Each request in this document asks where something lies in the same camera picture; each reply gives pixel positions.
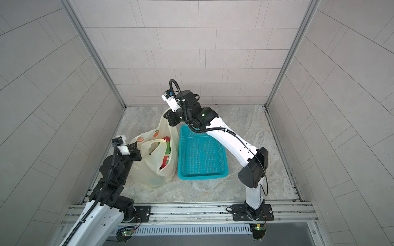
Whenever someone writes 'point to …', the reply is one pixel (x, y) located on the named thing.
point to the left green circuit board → (127, 232)
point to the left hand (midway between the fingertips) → (140, 139)
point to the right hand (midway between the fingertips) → (165, 114)
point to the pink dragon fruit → (168, 151)
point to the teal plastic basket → (201, 156)
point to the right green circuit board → (258, 229)
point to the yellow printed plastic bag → (160, 157)
